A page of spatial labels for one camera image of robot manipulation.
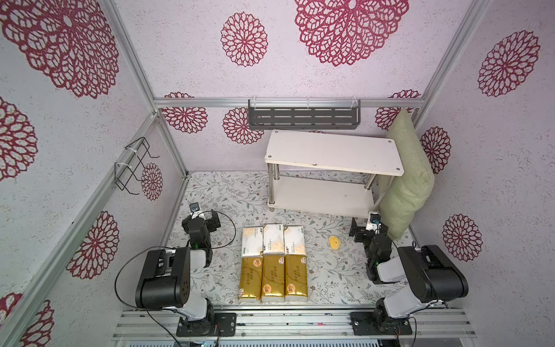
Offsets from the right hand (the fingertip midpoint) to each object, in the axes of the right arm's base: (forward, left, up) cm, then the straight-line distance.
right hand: (365, 217), depth 90 cm
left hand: (+1, +69, 0) cm, 69 cm away
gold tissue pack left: (-25, +46, -2) cm, 52 cm away
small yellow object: (-7, +12, -8) cm, 17 cm away
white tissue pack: (-10, +47, -5) cm, 48 cm away
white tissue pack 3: (-7, +30, -5) cm, 31 cm away
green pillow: (0, -8, +16) cm, 18 cm away
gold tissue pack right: (-25, +29, -2) cm, 39 cm away
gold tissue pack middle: (-25, +38, -2) cm, 45 cm away
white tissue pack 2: (-9, +38, -5) cm, 40 cm away
